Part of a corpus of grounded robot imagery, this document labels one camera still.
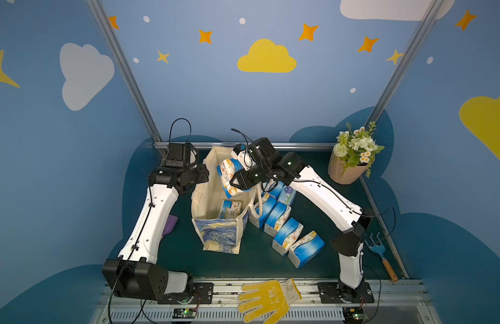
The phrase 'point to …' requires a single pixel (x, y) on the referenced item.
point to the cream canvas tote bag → (219, 234)
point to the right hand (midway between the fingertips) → (238, 177)
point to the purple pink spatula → (171, 222)
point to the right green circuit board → (354, 315)
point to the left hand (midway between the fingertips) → (207, 170)
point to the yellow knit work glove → (278, 296)
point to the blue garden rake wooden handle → (380, 248)
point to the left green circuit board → (184, 313)
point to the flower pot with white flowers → (353, 154)
